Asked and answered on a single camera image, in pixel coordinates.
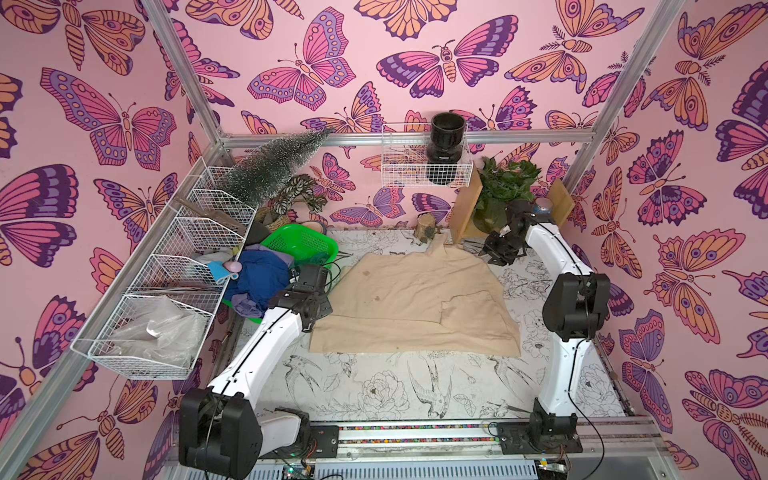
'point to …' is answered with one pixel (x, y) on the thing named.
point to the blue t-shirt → (263, 276)
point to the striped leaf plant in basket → (276, 211)
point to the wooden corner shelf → (560, 197)
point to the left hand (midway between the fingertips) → (322, 303)
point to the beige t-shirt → (441, 302)
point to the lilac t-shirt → (243, 303)
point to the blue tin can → (543, 205)
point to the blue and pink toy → (221, 272)
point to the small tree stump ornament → (426, 226)
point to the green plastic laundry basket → (306, 245)
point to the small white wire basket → (404, 159)
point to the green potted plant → (501, 182)
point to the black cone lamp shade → (258, 233)
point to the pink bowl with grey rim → (315, 225)
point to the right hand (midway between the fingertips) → (477, 253)
